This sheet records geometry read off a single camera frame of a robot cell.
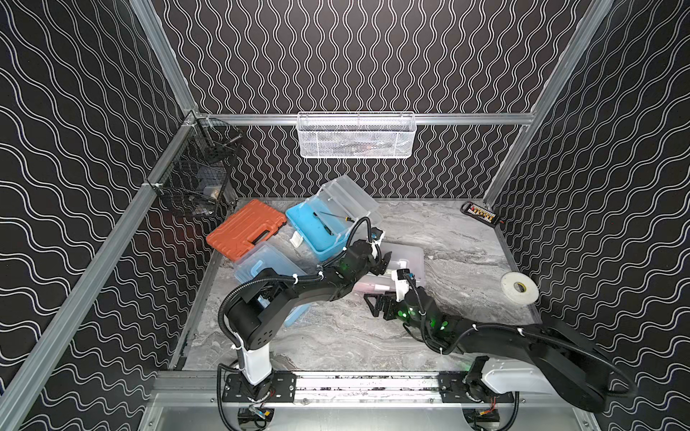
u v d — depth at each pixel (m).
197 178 0.93
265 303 0.52
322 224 1.05
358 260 0.69
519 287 0.95
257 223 1.06
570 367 0.42
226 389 0.74
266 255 0.93
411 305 0.64
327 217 1.05
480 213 1.13
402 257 0.86
